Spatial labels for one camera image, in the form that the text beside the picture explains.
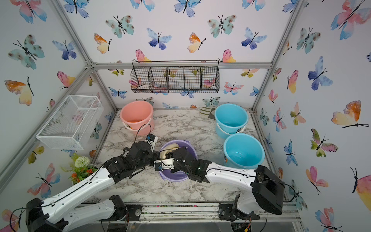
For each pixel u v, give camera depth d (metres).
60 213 0.41
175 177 0.69
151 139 0.66
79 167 0.74
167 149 0.74
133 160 0.55
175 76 0.98
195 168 0.59
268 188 0.42
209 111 1.18
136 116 0.94
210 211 0.75
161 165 0.62
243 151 0.89
